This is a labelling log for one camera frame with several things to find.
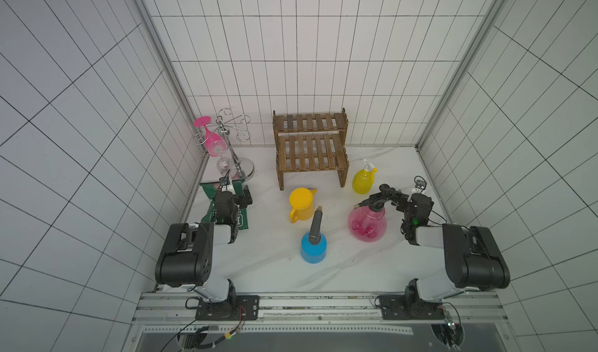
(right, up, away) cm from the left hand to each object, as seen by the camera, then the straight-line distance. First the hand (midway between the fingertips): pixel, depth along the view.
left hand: (236, 191), depth 95 cm
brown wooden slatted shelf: (+32, +21, +7) cm, 39 cm away
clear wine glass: (-4, +10, -3) cm, 11 cm away
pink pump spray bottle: (+52, -11, -11) cm, 55 cm away
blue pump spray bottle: (+32, -15, -21) cm, 41 cm away
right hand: (+70, +1, -2) cm, 70 cm away
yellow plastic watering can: (+28, -4, -10) cm, 30 cm away
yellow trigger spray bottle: (+54, +5, -1) cm, 54 cm away
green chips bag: (-10, +1, -2) cm, 10 cm away
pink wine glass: (-4, +19, -13) cm, 23 cm away
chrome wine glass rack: (0, +10, +15) cm, 18 cm away
